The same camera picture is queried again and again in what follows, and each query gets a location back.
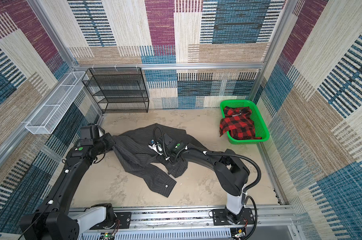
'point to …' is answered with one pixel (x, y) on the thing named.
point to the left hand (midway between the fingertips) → (112, 136)
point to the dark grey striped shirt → (132, 148)
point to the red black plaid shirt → (238, 122)
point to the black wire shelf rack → (118, 90)
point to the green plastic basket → (261, 130)
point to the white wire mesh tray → (41, 123)
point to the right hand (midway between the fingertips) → (162, 157)
